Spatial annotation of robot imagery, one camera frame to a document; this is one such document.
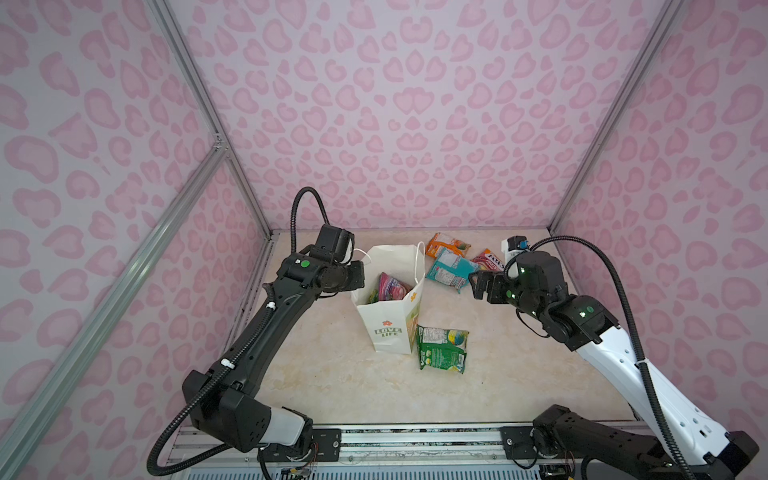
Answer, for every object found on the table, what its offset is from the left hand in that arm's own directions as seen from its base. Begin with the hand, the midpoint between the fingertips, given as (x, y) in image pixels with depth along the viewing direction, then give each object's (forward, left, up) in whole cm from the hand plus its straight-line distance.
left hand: (361, 272), depth 77 cm
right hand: (-5, -30, +4) cm, 30 cm away
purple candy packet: (+3, -7, -12) cm, 15 cm away
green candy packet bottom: (-12, -22, -22) cm, 33 cm away
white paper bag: (-9, -7, 0) cm, 12 cm away
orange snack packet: (+33, -26, -24) cm, 48 cm away
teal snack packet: (+17, -28, -21) cm, 39 cm away
